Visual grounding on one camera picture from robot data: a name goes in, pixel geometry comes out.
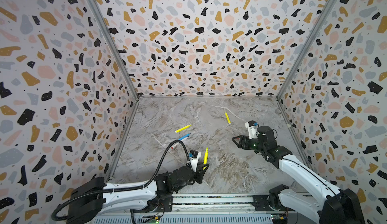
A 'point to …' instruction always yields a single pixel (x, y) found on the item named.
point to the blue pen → (184, 136)
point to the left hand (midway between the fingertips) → (209, 164)
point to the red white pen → (175, 145)
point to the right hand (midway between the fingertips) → (235, 136)
